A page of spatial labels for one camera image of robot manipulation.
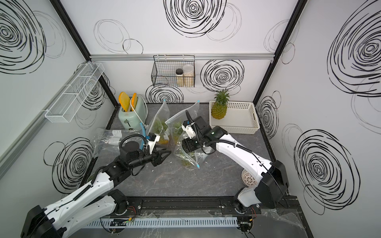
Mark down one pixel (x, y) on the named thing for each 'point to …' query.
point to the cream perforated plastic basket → (241, 118)
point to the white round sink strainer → (247, 179)
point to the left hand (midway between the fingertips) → (168, 150)
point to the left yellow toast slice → (124, 100)
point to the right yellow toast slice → (134, 101)
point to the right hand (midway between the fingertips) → (186, 146)
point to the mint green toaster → (133, 120)
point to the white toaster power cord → (143, 95)
